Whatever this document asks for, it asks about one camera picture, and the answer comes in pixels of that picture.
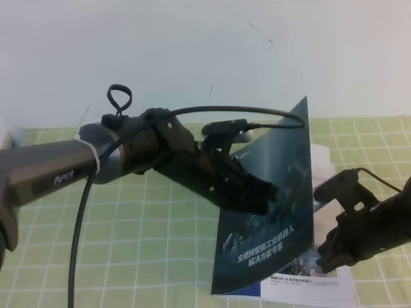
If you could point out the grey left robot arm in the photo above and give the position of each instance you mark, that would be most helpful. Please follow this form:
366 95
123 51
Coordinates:
121 145

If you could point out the dark blue robotics brochure book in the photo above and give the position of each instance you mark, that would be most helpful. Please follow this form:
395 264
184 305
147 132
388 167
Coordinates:
274 256

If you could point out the green white checkered tablecloth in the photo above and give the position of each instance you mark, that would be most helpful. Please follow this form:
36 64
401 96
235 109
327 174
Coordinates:
147 242

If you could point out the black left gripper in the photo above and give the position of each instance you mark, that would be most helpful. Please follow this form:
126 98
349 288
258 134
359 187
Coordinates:
166 146

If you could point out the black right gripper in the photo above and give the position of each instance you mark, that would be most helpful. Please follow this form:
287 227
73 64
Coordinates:
360 236

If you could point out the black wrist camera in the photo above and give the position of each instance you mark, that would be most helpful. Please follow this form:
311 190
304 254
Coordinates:
223 134
345 188

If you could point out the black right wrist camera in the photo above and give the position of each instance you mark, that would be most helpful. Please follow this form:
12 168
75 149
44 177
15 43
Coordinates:
345 188

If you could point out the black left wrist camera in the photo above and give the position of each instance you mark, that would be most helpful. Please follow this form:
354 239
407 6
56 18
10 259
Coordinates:
223 134

